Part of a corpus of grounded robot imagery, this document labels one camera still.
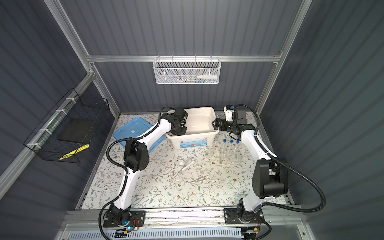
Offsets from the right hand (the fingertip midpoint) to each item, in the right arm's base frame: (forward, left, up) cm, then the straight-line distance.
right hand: (221, 123), depth 88 cm
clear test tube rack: (-14, -4, -19) cm, 24 cm away
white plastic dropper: (-19, +21, -18) cm, 33 cm away
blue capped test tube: (-10, -1, -4) cm, 11 cm away
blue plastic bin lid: (+12, +62, -19) cm, 66 cm away
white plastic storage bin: (-3, +13, -5) cm, 14 cm away
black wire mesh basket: (-24, +78, +18) cm, 84 cm away
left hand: (+3, +25, -11) cm, 28 cm away
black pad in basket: (-13, +75, +11) cm, 77 cm away
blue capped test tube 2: (-11, -5, -4) cm, 13 cm away
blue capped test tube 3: (-7, -12, -20) cm, 24 cm away
